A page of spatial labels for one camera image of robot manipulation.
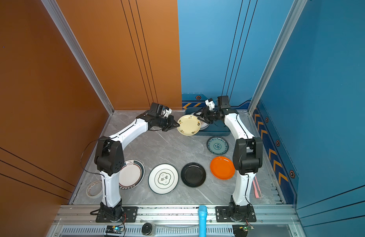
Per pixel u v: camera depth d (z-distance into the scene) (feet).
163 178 2.78
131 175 2.85
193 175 2.84
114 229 2.33
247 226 2.27
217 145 3.26
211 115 2.59
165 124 2.65
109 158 1.74
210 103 2.83
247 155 1.71
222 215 2.38
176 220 2.38
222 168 2.84
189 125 3.00
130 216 2.39
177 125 2.94
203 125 3.44
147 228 2.03
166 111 2.93
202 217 2.32
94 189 2.69
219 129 3.70
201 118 2.78
